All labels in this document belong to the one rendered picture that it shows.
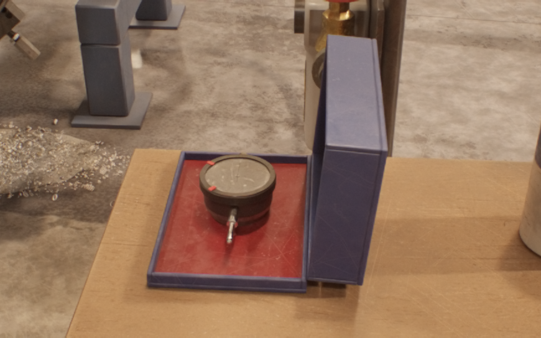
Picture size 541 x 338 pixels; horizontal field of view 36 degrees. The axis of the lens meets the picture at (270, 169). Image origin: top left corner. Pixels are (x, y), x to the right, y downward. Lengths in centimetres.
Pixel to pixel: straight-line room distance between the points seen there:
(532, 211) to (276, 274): 19
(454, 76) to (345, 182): 141
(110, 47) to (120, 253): 106
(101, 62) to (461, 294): 119
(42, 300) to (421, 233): 79
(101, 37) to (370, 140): 117
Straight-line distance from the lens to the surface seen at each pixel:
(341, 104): 55
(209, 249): 61
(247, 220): 63
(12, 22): 144
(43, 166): 161
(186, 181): 69
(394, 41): 95
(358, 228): 55
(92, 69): 169
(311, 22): 105
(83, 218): 147
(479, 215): 67
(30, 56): 146
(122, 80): 168
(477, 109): 180
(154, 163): 72
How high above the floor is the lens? 86
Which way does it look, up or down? 34 degrees down
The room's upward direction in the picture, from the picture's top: straight up
